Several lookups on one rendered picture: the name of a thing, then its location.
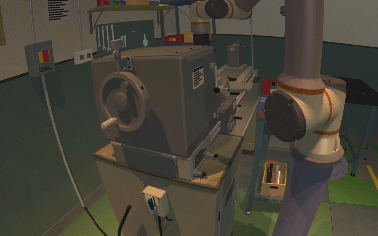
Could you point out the grey lathe body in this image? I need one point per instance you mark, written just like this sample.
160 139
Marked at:
166 97

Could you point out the olive wall shelf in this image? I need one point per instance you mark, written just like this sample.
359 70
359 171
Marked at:
127 8

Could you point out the silver wrench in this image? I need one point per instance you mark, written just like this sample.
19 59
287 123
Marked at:
98 37
103 38
108 38
112 32

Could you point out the grey button box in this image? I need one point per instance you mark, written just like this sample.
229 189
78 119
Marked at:
282 10

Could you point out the grey round disc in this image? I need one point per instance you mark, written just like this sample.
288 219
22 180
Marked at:
340 169

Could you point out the white paper notice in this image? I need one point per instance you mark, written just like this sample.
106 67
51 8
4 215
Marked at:
59 11

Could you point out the grey tailstock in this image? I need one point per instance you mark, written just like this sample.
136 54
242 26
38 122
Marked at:
235 55

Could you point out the small orange box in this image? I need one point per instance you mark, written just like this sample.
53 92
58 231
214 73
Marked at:
188 37

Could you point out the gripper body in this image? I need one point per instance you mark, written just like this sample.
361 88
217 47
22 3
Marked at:
202 39

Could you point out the grey wall electrical box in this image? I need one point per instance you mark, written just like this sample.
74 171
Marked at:
39 58

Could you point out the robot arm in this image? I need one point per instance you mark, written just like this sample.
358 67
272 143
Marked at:
303 58

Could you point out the grey bull wheel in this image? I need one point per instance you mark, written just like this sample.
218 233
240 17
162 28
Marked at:
133 94

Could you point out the green tool pegboard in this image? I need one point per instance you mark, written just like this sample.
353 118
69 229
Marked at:
133 27

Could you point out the grey lathe cabinet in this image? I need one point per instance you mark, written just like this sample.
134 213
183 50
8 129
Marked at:
189 211

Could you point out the red labelled box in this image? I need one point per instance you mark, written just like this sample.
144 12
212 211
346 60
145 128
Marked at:
174 39

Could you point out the grey lever black ball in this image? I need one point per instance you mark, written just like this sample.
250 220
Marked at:
215 78

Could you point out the white wall socket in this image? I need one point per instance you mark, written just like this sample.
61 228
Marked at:
83 56

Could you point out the grey knurled plunger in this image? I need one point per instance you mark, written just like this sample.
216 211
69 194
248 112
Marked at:
117 45

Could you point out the cardboard box of rods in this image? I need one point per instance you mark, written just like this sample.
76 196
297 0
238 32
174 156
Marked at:
273 185

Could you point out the blue lathe label plate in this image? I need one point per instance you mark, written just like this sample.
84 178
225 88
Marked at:
198 77

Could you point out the grey wall pipe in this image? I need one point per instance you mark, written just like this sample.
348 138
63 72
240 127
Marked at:
80 26
32 19

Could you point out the red can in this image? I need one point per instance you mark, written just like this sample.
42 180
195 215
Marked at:
267 87

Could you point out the black table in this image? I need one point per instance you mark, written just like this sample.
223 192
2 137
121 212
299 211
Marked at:
360 91

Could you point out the blue shelf rack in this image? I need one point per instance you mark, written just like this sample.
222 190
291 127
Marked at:
177 19

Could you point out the black lathe knob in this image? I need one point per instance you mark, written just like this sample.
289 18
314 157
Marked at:
213 155
200 173

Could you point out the white switch box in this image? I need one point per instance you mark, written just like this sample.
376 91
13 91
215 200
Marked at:
155 200

